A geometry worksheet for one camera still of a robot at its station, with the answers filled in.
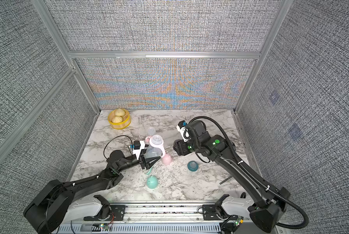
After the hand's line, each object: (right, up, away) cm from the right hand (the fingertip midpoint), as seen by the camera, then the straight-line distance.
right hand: (180, 141), depth 71 cm
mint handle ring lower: (-17, -19, +14) cm, 29 cm away
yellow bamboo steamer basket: (-39, +9, +36) cm, 54 cm away
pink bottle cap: (-7, -13, +18) cm, 23 cm away
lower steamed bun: (-45, +12, +35) cm, 58 cm away
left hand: (-10, -5, +2) cm, 12 cm away
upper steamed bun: (-44, +17, +38) cm, 60 cm away
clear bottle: (-17, +4, +19) cm, 26 cm away
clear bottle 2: (-15, -6, +6) cm, 17 cm away
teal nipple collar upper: (+8, -17, +17) cm, 25 cm away
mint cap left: (-15, -23, +8) cm, 29 cm away
